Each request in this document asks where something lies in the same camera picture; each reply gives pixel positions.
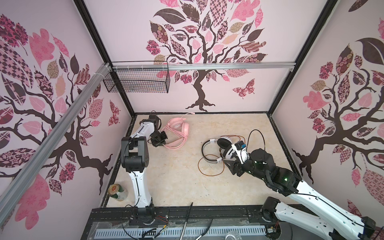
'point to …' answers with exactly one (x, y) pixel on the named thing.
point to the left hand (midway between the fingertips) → (165, 144)
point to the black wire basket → (139, 77)
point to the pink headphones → (176, 130)
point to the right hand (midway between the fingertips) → (229, 155)
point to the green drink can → (117, 191)
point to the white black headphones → (227, 153)
